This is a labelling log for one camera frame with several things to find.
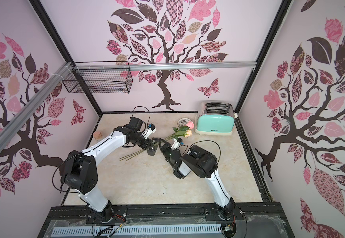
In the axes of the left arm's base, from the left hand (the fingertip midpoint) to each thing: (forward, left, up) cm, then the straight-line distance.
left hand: (150, 146), depth 88 cm
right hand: (+4, -4, +3) cm, 7 cm away
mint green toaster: (+19, -42, +5) cm, 46 cm away
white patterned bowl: (+26, -21, -6) cm, 34 cm away
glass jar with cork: (+9, +36, 0) cm, 37 cm away
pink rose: (+7, -19, +5) cm, 21 cm away
